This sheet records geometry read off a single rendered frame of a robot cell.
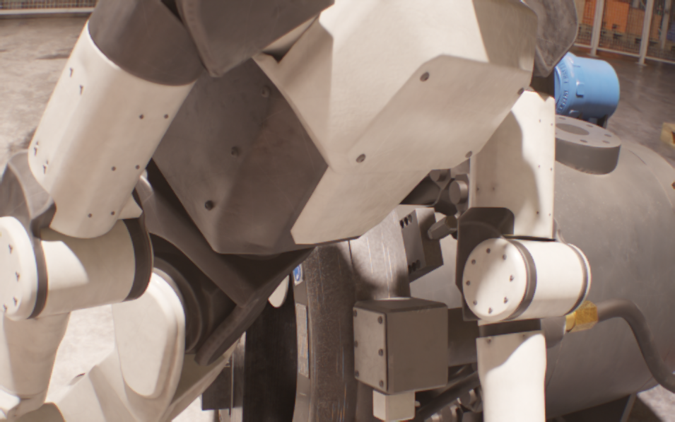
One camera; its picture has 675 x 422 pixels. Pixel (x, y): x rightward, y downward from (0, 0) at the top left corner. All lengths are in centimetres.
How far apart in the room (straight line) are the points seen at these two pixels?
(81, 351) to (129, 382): 150
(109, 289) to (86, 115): 15
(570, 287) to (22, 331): 52
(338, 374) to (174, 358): 32
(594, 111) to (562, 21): 98
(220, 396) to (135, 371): 62
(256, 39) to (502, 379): 43
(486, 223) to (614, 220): 69
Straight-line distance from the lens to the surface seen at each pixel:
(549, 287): 76
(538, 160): 79
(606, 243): 139
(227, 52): 48
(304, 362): 109
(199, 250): 73
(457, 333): 99
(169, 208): 73
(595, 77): 178
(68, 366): 226
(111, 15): 49
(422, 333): 95
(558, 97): 172
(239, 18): 47
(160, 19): 47
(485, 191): 78
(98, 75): 50
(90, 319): 249
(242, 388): 135
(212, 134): 63
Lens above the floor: 126
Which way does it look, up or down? 21 degrees down
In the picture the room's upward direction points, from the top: 7 degrees clockwise
